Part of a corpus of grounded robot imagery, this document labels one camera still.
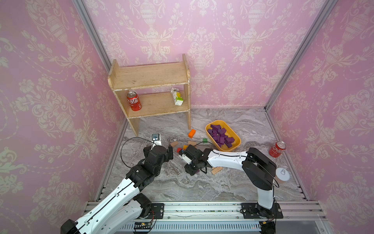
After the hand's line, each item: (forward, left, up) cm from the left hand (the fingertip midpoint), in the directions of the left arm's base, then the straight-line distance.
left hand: (163, 146), depth 77 cm
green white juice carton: (+32, -5, +8) cm, 33 cm away
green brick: (+15, -24, -17) cm, 33 cm away
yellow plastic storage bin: (+16, -38, -15) cm, 44 cm away
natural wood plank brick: (-5, -30, -18) cm, 35 cm away
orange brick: (+21, -15, -16) cm, 31 cm away
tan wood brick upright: (+12, -15, -16) cm, 25 cm away
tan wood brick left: (+13, -3, -18) cm, 22 cm away
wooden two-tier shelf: (+51, +19, -3) cm, 55 cm away
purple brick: (+24, -33, -13) cm, 42 cm away
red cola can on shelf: (+23, +18, +12) cm, 32 cm away
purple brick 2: (+22, -37, -15) cm, 46 cm away
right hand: (-5, -14, -18) cm, 23 cm away
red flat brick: (+8, -6, -18) cm, 21 cm away
